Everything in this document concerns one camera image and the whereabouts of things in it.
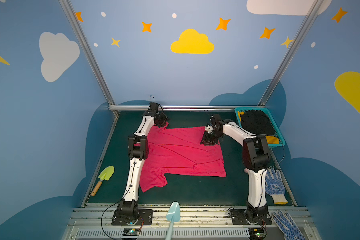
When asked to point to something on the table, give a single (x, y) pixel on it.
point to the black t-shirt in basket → (256, 122)
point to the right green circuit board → (256, 232)
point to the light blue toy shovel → (173, 215)
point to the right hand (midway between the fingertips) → (203, 141)
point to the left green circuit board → (131, 232)
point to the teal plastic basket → (279, 135)
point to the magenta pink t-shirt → (178, 149)
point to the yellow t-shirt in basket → (269, 139)
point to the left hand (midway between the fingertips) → (170, 119)
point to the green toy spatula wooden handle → (106, 175)
